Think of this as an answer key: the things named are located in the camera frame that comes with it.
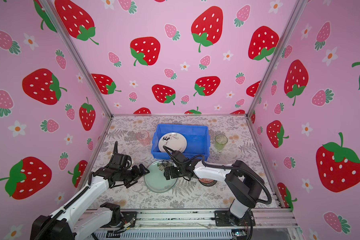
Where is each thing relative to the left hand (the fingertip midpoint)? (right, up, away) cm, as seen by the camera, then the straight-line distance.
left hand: (144, 174), depth 82 cm
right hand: (+13, 0, +3) cm, 14 cm away
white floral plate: (+14, +17, +22) cm, 31 cm away
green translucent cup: (+48, +18, +21) cm, 55 cm away
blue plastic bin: (+31, +20, +25) cm, 45 cm away
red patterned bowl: (+34, -2, -5) cm, 35 cm away
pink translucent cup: (-8, +20, +26) cm, 34 cm away
